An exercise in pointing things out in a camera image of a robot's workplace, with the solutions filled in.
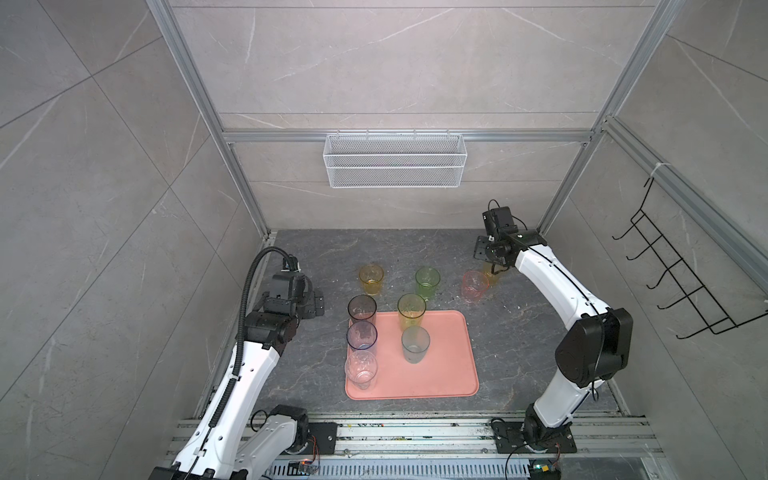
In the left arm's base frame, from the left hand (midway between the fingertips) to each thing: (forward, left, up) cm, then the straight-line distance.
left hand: (296, 289), depth 76 cm
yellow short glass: (+17, -19, -19) cm, 31 cm away
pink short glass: (+14, -55, -22) cm, 61 cm away
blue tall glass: (-7, -16, -14) cm, 23 cm away
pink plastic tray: (-16, -41, -22) cm, 49 cm away
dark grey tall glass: (-1, -16, -9) cm, 19 cm away
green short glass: (+15, -38, -19) cm, 45 cm away
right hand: (+14, -54, -2) cm, 56 cm away
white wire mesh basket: (+46, -28, +8) cm, 55 cm away
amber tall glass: (+18, -63, -23) cm, 70 cm away
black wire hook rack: (-18, -89, +12) cm, 92 cm away
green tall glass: (-2, -30, -8) cm, 31 cm away
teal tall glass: (-7, -32, -21) cm, 39 cm away
